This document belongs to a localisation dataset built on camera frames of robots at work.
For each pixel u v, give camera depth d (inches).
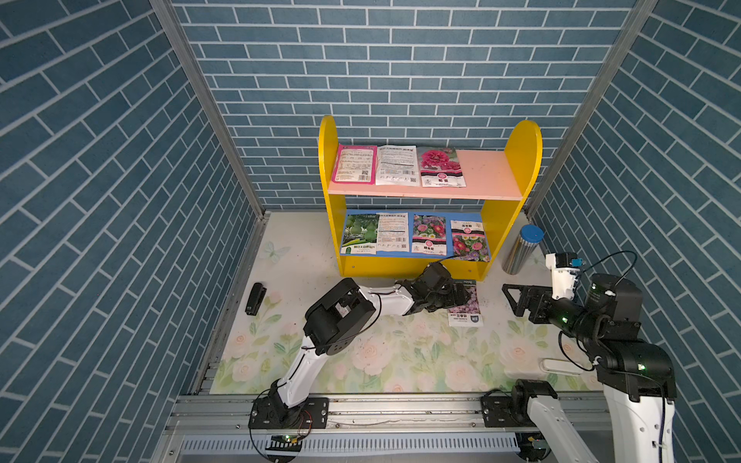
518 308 21.8
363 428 28.5
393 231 37.7
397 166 30.1
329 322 20.9
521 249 36.1
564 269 20.8
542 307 21.0
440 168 29.9
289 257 42.2
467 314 35.9
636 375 14.7
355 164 30.0
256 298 36.1
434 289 29.6
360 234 36.9
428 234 37.1
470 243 36.8
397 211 39.2
